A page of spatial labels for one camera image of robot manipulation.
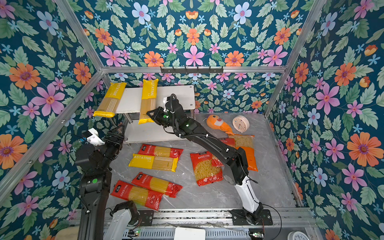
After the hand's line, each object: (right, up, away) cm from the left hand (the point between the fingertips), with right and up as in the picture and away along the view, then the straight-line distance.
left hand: (124, 125), depth 63 cm
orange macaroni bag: (+63, -11, +35) cm, 73 cm away
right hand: (+7, +7, +6) cm, 11 cm away
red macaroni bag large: (+36, -25, +23) cm, 50 cm away
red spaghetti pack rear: (+3, -16, +33) cm, 37 cm away
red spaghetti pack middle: (+14, -34, +18) cm, 41 cm away
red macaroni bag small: (+42, -22, +25) cm, 53 cm away
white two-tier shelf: (-4, +11, +14) cm, 19 cm away
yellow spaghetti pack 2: (+6, +13, +12) cm, 18 cm away
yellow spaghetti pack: (-13, +9, +10) cm, 19 cm away
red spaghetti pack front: (0, -38, +16) cm, 41 cm away
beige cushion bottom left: (-27, -49, +4) cm, 56 cm away
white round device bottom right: (+76, -50, +3) cm, 91 cm away
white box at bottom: (+26, -49, +3) cm, 55 cm away
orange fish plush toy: (+43, +3, +41) cm, 59 cm away
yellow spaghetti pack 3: (+13, -24, +28) cm, 39 cm away
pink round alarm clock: (+60, +2, +40) cm, 72 cm away
